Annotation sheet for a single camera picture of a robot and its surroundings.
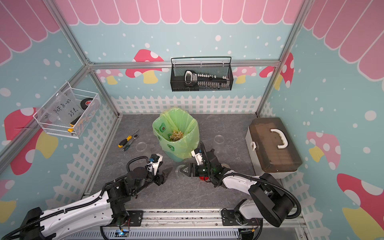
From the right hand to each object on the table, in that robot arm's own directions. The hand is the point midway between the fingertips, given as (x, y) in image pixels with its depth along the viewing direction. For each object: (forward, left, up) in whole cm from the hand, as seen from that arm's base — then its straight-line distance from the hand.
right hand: (183, 170), depth 80 cm
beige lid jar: (-1, +3, -2) cm, 4 cm away
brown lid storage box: (+10, -51, +1) cm, 52 cm away
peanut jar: (+20, -21, +1) cm, 29 cm away
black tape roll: (+28, +53, +25) cm, 65 cm away
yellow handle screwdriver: (+28, +41, -7) cm, 50 cm away
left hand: (-1, +8, +4) cm, 9 cm away
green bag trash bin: (+29, +6, +10) cm, 31 cm away
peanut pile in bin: (+22, +6, +2) cm, 22 cm away
